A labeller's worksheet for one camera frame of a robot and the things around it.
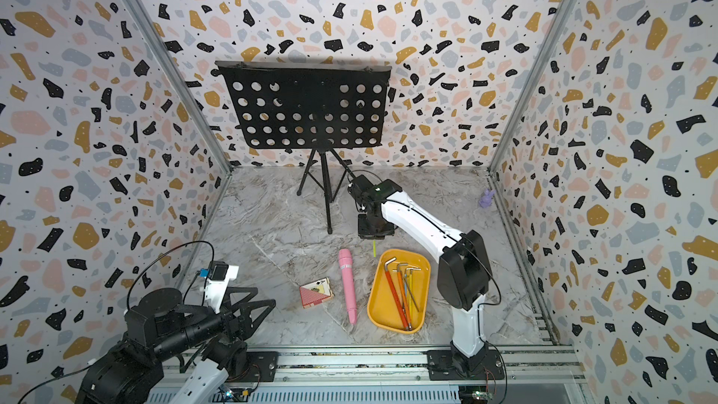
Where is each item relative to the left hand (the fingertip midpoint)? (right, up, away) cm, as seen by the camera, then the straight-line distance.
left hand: (266, 298), depth 60 cm
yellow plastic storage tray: (+26, -12, +23) cm, 36 cm away
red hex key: (+29, -9, +27) cm, 41 cm away
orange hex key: (+32, -9, +25) cm, 42 cm away
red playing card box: (+5, -8, +25) cm, 27 cm away
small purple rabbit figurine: (+66, +20, +48) cm, 84 cm away
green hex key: (+23, +4, +37) cm, 44 cm away
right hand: (+21, +9, +25) cm, 35 cm away
